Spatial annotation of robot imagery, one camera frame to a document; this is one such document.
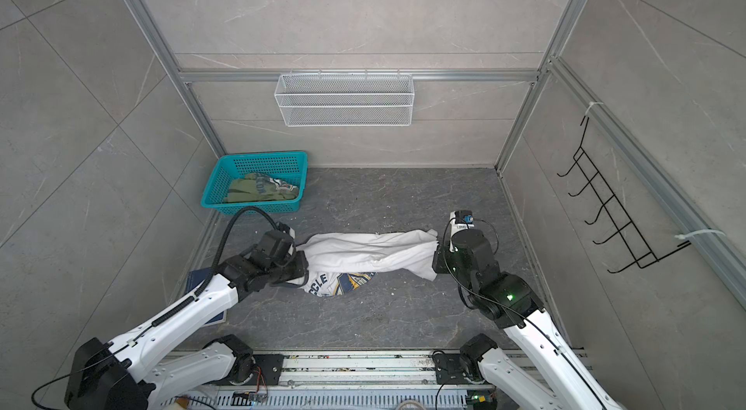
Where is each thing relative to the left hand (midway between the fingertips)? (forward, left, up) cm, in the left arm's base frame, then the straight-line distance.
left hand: (309, 258), depth 82 cm
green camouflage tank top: (+32, +23, -4) cm, 39 cm away
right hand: (-2, -35, +12) cm, 38 cm away
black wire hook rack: (-13, -74, +23) cm, 78 cm away
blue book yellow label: (0, +36, -10) cm, 38 cm away
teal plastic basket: (+44, +15, -7) cm, 47 cm away
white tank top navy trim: (-2, -10, 0) cm, 11 cm away
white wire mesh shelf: (+51, -10, +19) cm, 55 cm away
